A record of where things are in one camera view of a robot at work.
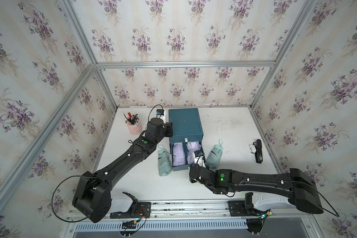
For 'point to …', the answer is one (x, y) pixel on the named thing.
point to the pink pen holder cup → (134, 125)
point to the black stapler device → (257, 148)
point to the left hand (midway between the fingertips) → (173, 127)
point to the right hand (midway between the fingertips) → (190, 169)
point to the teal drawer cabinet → (187, 127)
